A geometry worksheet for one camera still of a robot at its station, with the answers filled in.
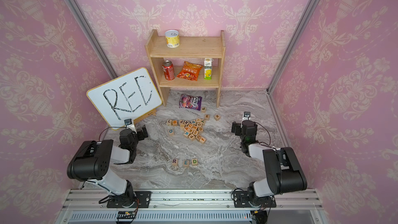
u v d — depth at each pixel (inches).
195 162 32.8
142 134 35.0
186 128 38.1
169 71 36.2
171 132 37.2
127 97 36.2
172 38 31.3
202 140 36.2
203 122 39.3
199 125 38.4
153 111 40.6
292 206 28.7
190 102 43.0
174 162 32.8
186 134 37.1
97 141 21.4
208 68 35.5
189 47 32.8
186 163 32.7
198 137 36.4
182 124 39.1
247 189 27.1
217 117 40.4
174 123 39.3
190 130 37.6
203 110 41.8
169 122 39.3
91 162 18.6
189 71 38.2
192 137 36.5
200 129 38.1
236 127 34.2
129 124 32.2
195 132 37.2
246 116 32.0
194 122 39.3
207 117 40.5
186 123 39.3
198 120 39.4
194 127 38.2
